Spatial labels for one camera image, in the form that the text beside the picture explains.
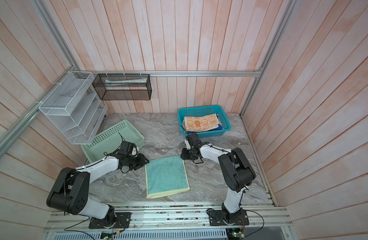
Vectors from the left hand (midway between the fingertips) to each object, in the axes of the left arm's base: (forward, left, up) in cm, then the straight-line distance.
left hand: (147, 164), depth 90 cm
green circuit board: (-35, -48, -3) cm, 59 cm away
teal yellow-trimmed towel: (-6, -12, -3) cm, 14 cm away
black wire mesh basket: (+50, +21, +22) cm, 58 cm away
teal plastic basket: (+44, -32, +4) cm, 55 cm away
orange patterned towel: (+34, -35, +1) cm, 49 cm away
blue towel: (+28, -49, +4) cm, 56 cm away
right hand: (+7, -22, -1) cm, 23 cm away
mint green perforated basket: (+19, +32, -3) cm, 38 cm away
